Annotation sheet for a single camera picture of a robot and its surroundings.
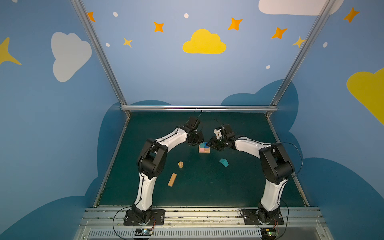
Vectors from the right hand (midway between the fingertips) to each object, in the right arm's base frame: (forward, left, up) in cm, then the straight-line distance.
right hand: (207, 143), depth 96 cm
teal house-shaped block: (-10, -11, -5) cm, 16 cm away
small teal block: (-1, +3, -1) cm, 4 cm away
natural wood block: (-3, 0, -5) cm, 6 cm away
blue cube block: (-1, +1, -3) cm, 3 cm away
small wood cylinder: (-14, +17, -4) cm, 22 cm away
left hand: (+1, +2, +1) cm, 3 cm away
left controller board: (-49, +31, -5) cm, 58 cm away
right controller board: (-46, -30, -7) cm, 55 cm away
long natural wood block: (-23, +20, -5) cm, 31 cm away
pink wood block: (-2, +3, -5) cm, 6 cm away
